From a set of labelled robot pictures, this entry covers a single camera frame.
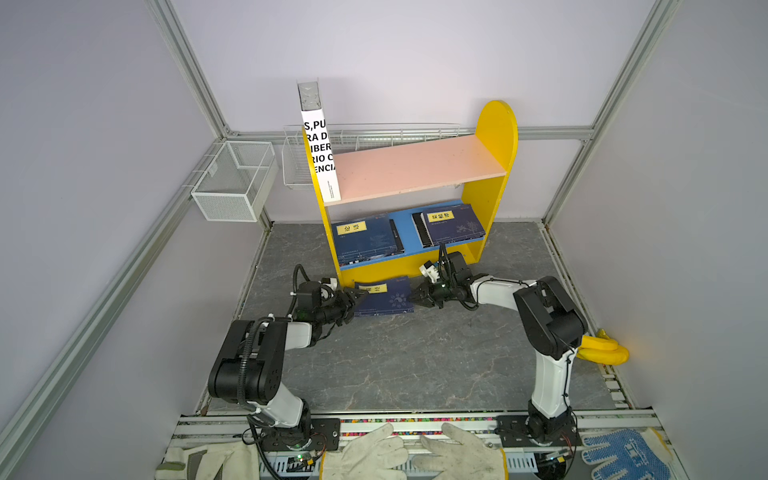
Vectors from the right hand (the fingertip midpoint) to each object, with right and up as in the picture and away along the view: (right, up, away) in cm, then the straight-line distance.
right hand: (407, 302), depth 92 cm
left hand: (-12, +1, -3) cm, 12 cm away
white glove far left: (-40, -33, -23) cm, 57 cm away
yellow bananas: (+56, -12, -8) cm, 57 cm away
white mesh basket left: (-57, +39, +6) cm, 69 cm away
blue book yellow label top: (+15, +25, +5) cm, 29 cm away
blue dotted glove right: (+55, -33, -22) cm, 67 cm away
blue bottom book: (-13, +20, -1) cm, 23 cm away
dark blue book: (-7, +1, +2) cm, 7 cm away
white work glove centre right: (+13, -34, -22) cm, 42 cm away
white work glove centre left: (-9, -33, -22) cm, 40 cm away
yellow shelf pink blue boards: (0, +34, +27) cm, 44 cm away
